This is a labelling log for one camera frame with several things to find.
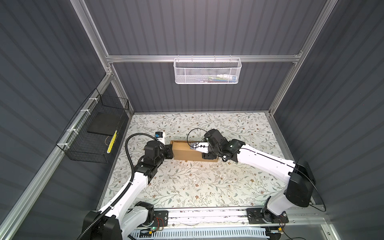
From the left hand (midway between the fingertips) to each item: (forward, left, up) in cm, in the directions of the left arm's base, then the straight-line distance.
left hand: (171, 145), depth 83 cm
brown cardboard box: (-2, -6, -3) cm, 7 cm away
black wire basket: (0, +38, +11) cm, 40 cm away
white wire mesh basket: (+69, -27, +6) cm, 74 cm away
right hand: (-1, -19, +1) cm, 19 cm away
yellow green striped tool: (-2, +26, +12) cm, 29 cm away
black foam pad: (+9, +35, +11) cm, 37 cm away
